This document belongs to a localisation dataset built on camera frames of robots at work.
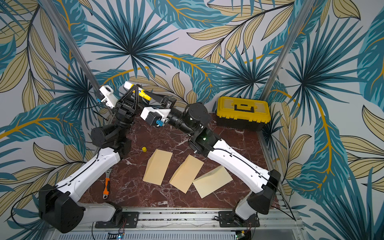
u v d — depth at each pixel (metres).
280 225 0.74
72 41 0.80
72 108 0.84
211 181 0.86
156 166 0.90
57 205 0.38
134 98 0.48
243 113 0.99
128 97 0.48
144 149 0.96
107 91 0.49
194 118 0.40
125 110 0.48
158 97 0.46
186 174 0.88
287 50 0.83
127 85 0.48
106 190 0.82
